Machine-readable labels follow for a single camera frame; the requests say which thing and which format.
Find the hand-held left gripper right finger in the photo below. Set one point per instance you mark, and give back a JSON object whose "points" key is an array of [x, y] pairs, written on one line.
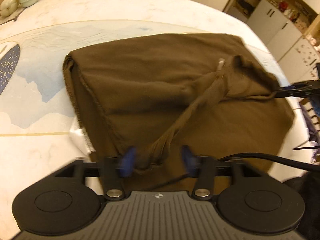
{"points": [[188, 161]]}

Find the white printed tablecloth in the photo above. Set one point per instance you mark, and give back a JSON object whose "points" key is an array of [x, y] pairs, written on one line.
{"points": [[75, 30]]}

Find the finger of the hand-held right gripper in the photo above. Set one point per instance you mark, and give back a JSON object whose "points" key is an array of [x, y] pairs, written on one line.
{"points": [[287, 88], [285, 94]]}

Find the person's dark clothing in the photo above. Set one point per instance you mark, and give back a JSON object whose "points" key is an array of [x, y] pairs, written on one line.
{"points": [[307, 187]]}

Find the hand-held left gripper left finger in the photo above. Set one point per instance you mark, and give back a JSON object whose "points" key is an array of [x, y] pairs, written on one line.
{"points": [[127, 162]]}

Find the brown t-shirt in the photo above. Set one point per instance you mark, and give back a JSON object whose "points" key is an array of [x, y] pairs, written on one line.
{"points": [[155, 85]]}

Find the cluttered shelf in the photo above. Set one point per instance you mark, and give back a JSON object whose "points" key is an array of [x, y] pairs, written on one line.
{"points": [[290, 5]]}

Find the pale green pumpkin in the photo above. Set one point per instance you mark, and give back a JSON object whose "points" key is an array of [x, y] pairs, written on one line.
{"points": [[8, 5]]}

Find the thin black rod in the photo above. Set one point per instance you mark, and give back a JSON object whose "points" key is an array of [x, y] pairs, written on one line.
{"points": [[306, 147]]}

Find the white stickered cabinet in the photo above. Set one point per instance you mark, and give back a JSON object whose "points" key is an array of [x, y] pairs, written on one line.
{"points": [[275, 22]]}

